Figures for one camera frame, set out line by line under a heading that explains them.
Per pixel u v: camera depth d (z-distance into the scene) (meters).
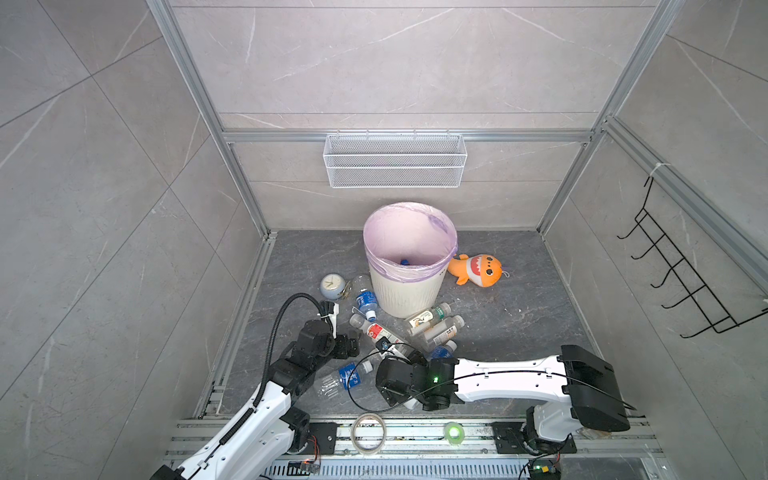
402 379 0.55
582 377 0.47
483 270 0.98
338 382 0.78
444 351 0.84
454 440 0.73
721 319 0.58
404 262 1.05
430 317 0.90
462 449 0.73
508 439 0.73
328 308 0.71
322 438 0.73
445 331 0.88
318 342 0.63
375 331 0.86
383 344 0.66
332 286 0.98
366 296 0.95
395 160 1.00
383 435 0.73
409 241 0.97
